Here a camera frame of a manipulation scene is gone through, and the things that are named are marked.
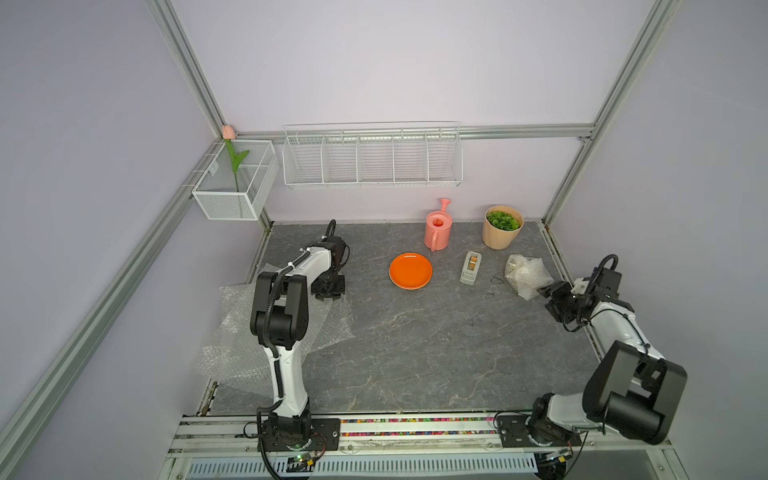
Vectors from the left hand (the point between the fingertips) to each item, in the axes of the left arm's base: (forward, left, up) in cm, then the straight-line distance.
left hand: (331, 297), depth 96 cm
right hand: (-7, -65, +7) cm, 66 cm away
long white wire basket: (+36, -18, +29) cm, 49 cm away
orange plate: (+9, -27, 0) cm, 28 cm away
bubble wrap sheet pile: (-8, +1, -3) cm, 8 cm away
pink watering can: (+21, -38, +8) cm, 44 cm away
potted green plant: (+18, -59, +10) cm, 62 cm away
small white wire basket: (+26, +24, +28) cm, 45 cm away
